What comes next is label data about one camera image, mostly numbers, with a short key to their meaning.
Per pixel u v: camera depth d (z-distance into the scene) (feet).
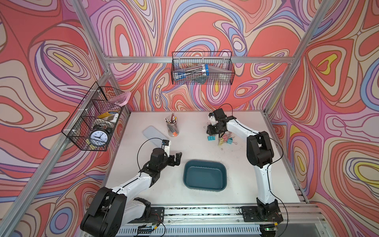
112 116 2.44
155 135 3.43
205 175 2.85
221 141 3.22
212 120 3.08
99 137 2.23
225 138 3.32
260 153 1.90
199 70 2.59
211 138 3.36
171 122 3.07
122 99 2.57
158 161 2.23
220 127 2.58
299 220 2.40
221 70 2.70
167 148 2.56
